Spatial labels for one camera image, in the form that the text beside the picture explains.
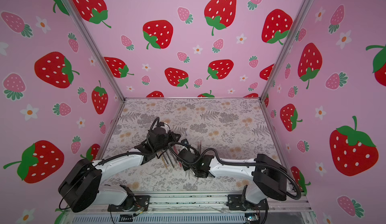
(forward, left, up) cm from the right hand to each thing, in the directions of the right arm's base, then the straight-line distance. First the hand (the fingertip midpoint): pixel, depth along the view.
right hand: (182, 159), depth 80 cm
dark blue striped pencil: (+4, +9, -9) cm, 13 cm away
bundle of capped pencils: (+13, -8, -10) cm, 18 cm away
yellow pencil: (+1, +12, -8) cm, 15 cm away
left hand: (+12, +1, +5) cm, 13 cm away
